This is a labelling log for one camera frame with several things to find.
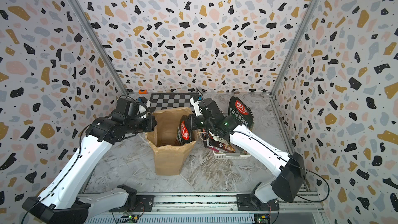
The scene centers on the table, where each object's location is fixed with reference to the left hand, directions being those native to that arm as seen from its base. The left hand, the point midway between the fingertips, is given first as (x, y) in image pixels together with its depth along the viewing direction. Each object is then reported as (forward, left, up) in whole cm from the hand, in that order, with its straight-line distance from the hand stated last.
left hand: (158, 121), depth 71 cm
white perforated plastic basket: (-6, -36, -25) cm, 45 cm away
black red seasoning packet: (-1, -12, -7) cm, 13 cm away
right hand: (+1, -13, 0) cm, 13 cm away
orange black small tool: (+49, +29, -28) cm, 63 cm away
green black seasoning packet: (+13, -42, -10) cm, 45 cm away
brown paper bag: (-16, -7, -4) cm, 18 cm away
